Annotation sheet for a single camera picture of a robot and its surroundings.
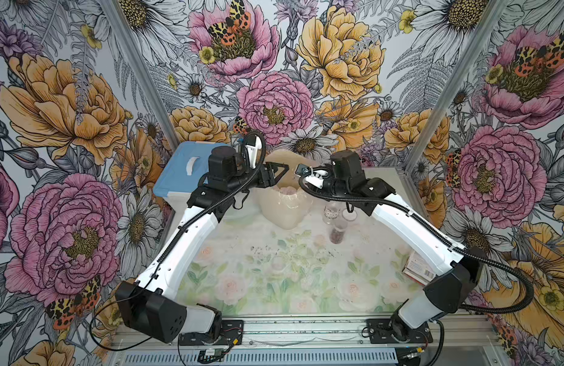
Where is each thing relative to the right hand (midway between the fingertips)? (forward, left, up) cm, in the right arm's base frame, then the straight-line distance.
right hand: (313, 179), depth 77 cm
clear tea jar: (-7, -10, -24) cm, 27 cm away
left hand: (-4, +10, +6) cm, 12 cm away
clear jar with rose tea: (+1, -9, -22) cm, 23 cm away
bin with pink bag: (-5, +9, -6) cm, 12 cm away
